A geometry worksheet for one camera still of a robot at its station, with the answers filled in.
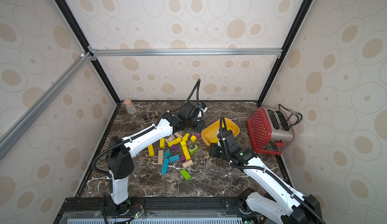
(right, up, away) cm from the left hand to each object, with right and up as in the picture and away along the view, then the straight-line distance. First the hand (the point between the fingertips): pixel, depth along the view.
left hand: (207, 122), depth 82 cm
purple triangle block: (-20, -17, +12) cm, 28 cm away
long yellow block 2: (-14, -15, +12) cm, 24 cm away
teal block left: (-24, -19, +8) cm, 32 cm away
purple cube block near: (-14, -22, +7) cm, 27 cm away
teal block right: (-19, -22, +8) cm, 30 cm away
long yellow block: (+6, -12, +15) cm, 20 cm away
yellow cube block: (-8, -11, +15) cm, 20 cm away
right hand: (+5, -13, -2) cm, 14 cm away
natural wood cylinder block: (-11, -24, +5) cm, 27 cm away
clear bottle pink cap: (-55, +9, +30) cm, 63 cm away
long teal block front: (-24, -26, +5) cm, 36 cm away
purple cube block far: (-5, -9, +15) cm, 18 cm away
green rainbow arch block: (-8, -18, +9) cm, 22 cm away
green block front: (-12, -29, +1) cm, 31 cm away
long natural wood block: (-27, -23, +6) cm, 36 cm away
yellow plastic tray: (+3, -9, +17) cm, 20 cm away
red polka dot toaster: (+35, -5, 0) cm, 35 cm away
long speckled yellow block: (-20, -13, +13) cm, 27 cm away
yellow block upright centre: (-13, -11, +16) cm, 23 cm away
